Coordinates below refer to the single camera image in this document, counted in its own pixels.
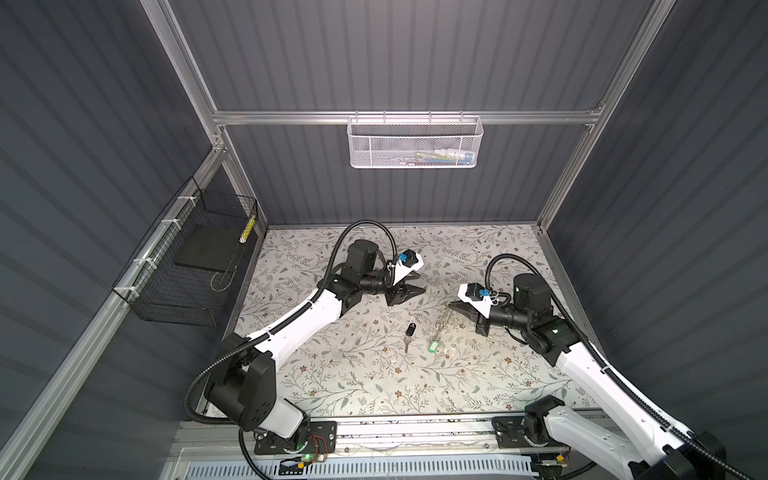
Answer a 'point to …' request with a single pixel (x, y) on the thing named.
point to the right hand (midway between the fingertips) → (457, 304)
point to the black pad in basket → (212, 246)
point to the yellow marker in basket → (247, 230)
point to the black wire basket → (188, 268)
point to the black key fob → (411, 329)
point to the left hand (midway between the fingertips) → (420, 280)
